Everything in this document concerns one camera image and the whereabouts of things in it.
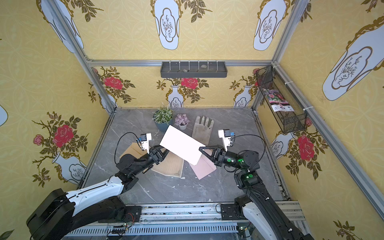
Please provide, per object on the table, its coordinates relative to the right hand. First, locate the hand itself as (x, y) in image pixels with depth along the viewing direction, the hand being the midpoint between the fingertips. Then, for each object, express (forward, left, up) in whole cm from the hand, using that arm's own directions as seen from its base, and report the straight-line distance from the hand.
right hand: (200, 156), depth 60 cm
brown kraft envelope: (+17, +43, -30) cm, 55 cm away
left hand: (+6, +13, -5) cm, 15 cm away
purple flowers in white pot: (+36, +13, -21) cm, 44 cm away
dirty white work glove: (+34, -1, -32) cm, 47 cm away
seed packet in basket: (+31, -39, +2) cm, 50 cm away
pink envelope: (+8, -2, -32) cm, 33 cm away
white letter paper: (+5, +8, 0) cm, 9 cm away
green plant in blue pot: (+34, +25, -16) cm, 45 cm away
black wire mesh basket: (+30, -50, -11) cm, 59 cm away
